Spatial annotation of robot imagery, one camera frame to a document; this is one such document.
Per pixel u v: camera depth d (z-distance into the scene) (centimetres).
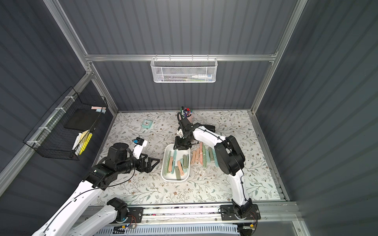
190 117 105
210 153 96
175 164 91
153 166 66
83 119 76
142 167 62
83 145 67
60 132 71
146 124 109
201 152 96
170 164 89
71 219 43
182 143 83
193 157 94
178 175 87
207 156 94
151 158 67
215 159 93
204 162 92
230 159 54
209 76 89
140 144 64
